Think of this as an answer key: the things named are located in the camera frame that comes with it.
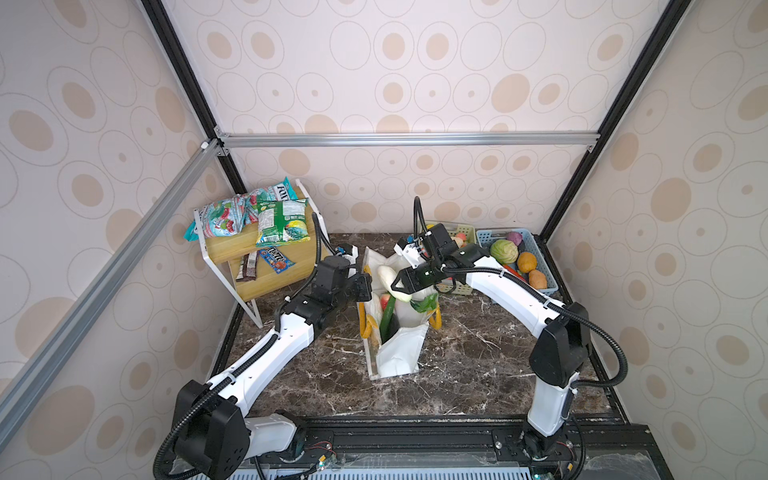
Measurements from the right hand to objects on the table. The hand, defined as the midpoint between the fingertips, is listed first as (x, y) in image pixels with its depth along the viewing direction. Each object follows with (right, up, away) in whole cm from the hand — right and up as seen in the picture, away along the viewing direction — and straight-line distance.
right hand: (398, 284), depth 83 cm
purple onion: (+44, +16, +27) cm, 53 cm away
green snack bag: (-29, +16, -10) cm, 34 cm away
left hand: (-5, +3, -5) cm, 7 cm away
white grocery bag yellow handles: (+1, -20, 0) cm, 20 cm away
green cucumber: (-3, -11, +8) cm, 14 cm away
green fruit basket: (+28, +18, +31) cm, 45 cm away
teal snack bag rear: (-32, +26, 0) cm, 41 cm away
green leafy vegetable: (+7, -5, -3) cm, 9 cm away
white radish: (-3, +2, -1) cm, 4 cm away
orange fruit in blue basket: (+45, +6, +20) cm, 49 cm away
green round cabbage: (+38, +10, +22) cm, 45 cm away
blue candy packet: (-36, +6, +7) cm, 37 cm away
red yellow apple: (-4, -5, +11) cm, 13 cm away
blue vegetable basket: (+49, +13, +27) cm, 58 cm away
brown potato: (+46, +1, +14) cm, 48 cm away
